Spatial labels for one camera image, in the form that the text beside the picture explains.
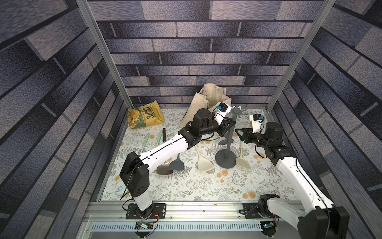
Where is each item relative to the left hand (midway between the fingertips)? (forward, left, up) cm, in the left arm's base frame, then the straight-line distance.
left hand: (235, 120), depth 68 cm
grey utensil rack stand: (-3, -2, -34) cm, 34 cm away
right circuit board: (-38, -19, -38) cm, 57 cm away
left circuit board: (-38, +44, -36) cm, 69 cm away
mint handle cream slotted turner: (-6, -10, -33) cm, 35 cm away
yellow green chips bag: (+27, +53, -27) cm, 66 cm away
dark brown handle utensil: (-11, +36, -34) cm, 51 cm away
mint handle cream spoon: (+9, +53, -35) cm, 64 cm away
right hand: (+4, -5, -11) cm, 13 cm away
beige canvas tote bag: (+42, +8, -22) cm, 48 cm away
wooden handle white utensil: (-7, +13, -33) cm, 36 cm away
